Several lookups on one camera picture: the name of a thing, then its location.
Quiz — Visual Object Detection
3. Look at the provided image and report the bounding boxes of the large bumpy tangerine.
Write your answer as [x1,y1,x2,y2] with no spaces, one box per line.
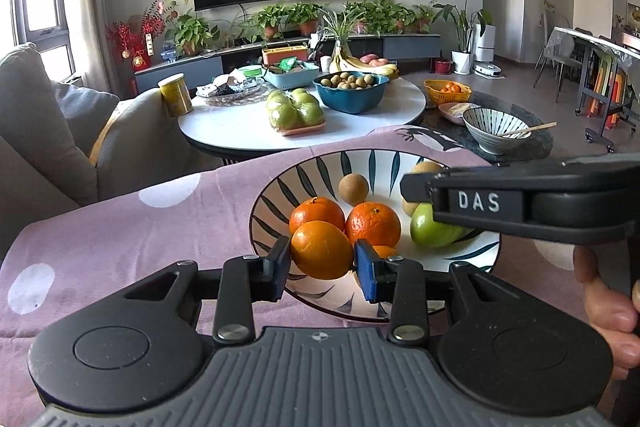
[344,202,402,249]

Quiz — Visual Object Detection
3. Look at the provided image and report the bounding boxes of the tray of green apples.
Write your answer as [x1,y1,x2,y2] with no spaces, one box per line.
[266,88,327,136]

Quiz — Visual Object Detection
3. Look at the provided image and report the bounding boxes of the orange box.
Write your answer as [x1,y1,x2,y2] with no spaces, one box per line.
[262,48,310,65]

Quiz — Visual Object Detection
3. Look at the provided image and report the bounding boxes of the banana bunch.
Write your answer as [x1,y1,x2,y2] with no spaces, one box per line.
[330,49,401,80]

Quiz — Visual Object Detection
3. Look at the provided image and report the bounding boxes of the large striped white bowl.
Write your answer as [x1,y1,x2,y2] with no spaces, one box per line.
[248,148,501,323]

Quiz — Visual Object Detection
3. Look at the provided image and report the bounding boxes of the person's right hand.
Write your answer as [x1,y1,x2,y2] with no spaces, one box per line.
[574,246,640,380]

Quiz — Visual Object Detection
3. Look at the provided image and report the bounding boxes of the grey blue cushion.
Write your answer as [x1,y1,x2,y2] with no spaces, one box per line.
[52,79,121,168]

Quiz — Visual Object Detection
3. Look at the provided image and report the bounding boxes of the potted green plant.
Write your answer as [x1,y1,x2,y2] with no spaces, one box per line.
[289,2,322,36]
[167,12,219,56]
[249,4,292,41]
[345,1,386,32]
[412,4,437,32]
[384,1,416,32]

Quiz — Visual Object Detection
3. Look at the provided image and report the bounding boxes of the dark blue bowl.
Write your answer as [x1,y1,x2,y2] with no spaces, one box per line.
[313,71,390,115]

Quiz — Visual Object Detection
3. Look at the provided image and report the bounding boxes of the large green apple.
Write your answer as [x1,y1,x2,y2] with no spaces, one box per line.
[410,203,473,249]

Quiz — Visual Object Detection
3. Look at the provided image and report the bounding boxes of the red tinsel bush ornament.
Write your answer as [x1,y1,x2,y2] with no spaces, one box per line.
[106,22,146,58]

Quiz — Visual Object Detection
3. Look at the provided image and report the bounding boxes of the yellow tin can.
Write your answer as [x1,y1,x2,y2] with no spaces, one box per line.
[158,73,194,118]

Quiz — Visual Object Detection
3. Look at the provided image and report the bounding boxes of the grey sofa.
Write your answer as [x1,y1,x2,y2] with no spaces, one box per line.
[0,42,221,258]

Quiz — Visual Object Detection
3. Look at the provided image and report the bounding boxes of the grey dining chair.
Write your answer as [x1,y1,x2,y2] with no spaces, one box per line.
[534,29,583,104]

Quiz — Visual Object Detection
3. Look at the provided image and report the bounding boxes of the spider plant in glass vase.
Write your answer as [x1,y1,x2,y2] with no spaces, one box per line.
[320,9,372,60]

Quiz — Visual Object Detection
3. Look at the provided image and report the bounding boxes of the small striped bowl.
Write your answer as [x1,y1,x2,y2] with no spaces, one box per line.
[462,108,532,156]

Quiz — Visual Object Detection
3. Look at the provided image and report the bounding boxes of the red berry branches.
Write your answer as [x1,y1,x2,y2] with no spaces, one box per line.
[140,0,178,58]

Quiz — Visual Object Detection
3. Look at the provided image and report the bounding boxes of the grey television cabinet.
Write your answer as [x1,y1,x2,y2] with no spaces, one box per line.
[134,33,442,92]

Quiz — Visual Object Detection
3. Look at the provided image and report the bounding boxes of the grey cushion with yellow stripe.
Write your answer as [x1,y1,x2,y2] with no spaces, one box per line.
[90,89,221,202]

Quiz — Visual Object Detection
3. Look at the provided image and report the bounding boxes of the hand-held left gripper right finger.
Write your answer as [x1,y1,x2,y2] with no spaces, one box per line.
[354,239,531,345]

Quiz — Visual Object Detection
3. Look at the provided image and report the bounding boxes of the tall plant in white pot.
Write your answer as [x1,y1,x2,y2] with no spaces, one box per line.
[432,0,493,75]

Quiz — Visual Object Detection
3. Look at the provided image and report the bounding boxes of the orange plastic basket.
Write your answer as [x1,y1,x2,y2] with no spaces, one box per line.
[424,79,472,106]

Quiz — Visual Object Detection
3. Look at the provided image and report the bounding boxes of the pink dish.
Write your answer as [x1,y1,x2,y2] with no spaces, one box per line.
[438,103,481,126]

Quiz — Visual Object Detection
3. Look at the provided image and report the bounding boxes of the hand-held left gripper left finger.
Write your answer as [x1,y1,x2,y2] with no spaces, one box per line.
[115,237,292,345]

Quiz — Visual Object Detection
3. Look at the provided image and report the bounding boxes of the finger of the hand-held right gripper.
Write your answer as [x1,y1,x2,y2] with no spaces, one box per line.
[400,161,566,208]

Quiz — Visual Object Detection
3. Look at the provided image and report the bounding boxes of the light blue basket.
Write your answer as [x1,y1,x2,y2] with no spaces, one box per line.
[262,47,321,88]

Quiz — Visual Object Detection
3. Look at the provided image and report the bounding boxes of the foil covered dining table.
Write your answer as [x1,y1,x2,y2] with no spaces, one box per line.
[552,27,640,152]

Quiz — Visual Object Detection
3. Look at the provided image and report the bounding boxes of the stack of colourful stools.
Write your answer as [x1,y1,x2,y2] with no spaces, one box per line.
[587,67,632,118]

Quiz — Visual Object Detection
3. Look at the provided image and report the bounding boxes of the dark round coffee table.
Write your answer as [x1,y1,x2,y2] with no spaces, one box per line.
[415,91,555,168]

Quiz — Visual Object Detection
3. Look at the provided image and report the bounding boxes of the white round table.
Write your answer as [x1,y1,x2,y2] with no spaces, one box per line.
[178,77,427,155]

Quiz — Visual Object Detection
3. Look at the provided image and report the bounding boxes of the pile of small brown fruits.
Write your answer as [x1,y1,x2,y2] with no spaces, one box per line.
[320,73,378,90]

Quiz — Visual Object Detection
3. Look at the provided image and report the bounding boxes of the wooden spoon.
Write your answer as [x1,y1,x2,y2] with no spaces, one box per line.
[500,122,557,138]

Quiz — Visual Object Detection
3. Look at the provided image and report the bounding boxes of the glass plate with snacks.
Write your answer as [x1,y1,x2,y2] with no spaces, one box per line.
[196,77,268,108]

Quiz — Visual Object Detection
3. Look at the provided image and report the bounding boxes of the pink dotted tablecloth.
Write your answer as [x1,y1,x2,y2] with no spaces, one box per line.
[0,125,601,427]

